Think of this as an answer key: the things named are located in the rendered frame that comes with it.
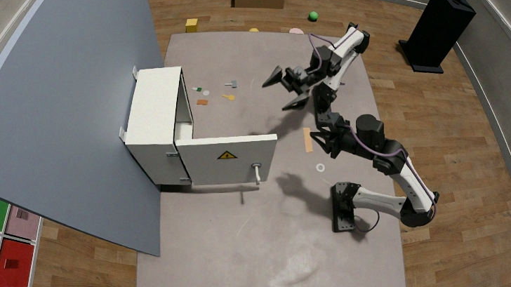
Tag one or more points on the tan flat bar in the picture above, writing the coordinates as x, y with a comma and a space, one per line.
308, 141

